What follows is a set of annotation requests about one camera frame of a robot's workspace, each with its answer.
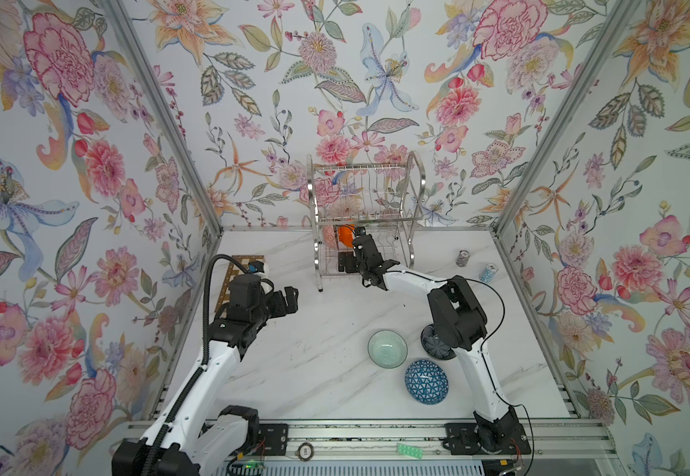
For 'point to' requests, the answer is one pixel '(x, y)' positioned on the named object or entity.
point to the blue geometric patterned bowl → (426, 382)
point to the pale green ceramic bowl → (387, 348)
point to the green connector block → (409, 450)
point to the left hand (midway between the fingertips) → (290, 291)
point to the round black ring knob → (304, 451)
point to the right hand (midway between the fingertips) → (348, 252)
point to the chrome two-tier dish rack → (350, 199)
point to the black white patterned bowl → (329, 236)
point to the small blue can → (489, 273)
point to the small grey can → (463, 258)
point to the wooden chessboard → (234, 269)
